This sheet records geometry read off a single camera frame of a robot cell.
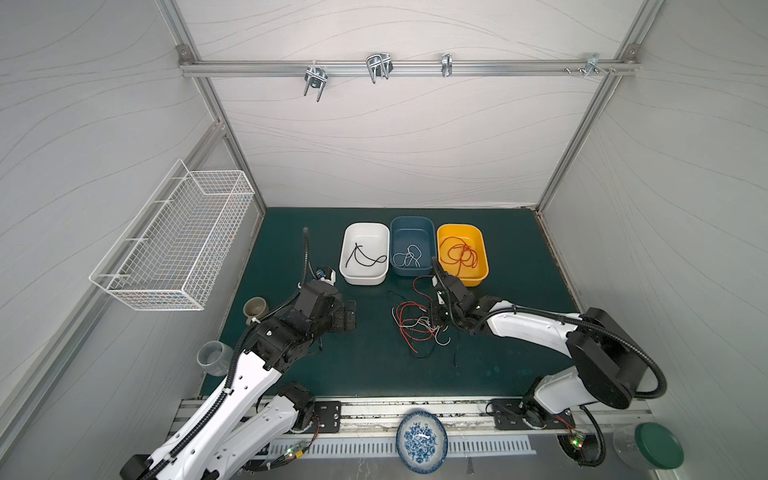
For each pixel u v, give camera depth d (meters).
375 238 1.12
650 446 0.61
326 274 0.64
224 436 0.42
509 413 0.70
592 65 0.77
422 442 0.70
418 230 1.12
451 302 0.69
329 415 0.74
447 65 0.78
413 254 1.04
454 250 1.07
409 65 0.78
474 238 1.08
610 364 0.44
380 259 1.03
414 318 0.89
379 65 0.77
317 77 0.80
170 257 0.68
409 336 0.86
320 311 0.54
